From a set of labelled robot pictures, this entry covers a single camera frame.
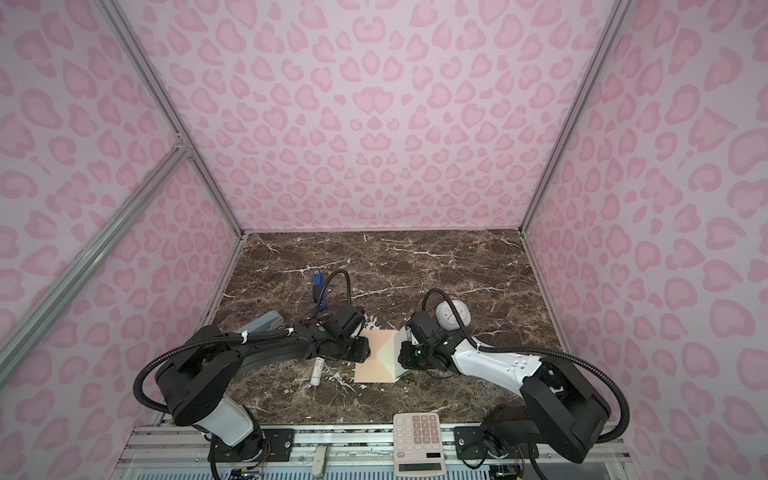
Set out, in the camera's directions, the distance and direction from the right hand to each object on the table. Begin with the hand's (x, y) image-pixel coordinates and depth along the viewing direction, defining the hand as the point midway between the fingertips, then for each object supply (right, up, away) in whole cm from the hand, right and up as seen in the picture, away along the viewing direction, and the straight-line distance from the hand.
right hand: (400, 359), depth 83 cm
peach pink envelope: (-6, -3, +3) cm, 7 cm away
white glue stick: (-23, -3, 0) cm, 23 cm away
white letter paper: (0, +5, +5) cm, 7 cm away
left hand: (-9, +2, +4) cm, 10 cm away
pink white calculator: (+4, -17, -12) cm, 21 cm away
